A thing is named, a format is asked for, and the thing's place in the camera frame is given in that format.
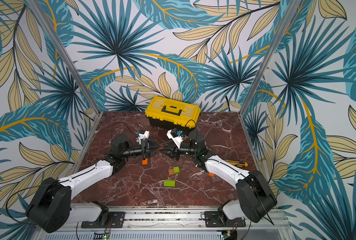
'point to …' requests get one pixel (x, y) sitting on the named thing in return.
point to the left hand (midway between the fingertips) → (161, 149)
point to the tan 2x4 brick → (171, 171)
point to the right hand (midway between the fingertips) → (161, 147)
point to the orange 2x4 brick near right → (211, 174)
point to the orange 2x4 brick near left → (145, 162)
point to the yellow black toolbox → (172, 113)
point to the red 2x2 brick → (161, 148)
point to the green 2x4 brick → (169, 183)
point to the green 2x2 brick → (176, 169)
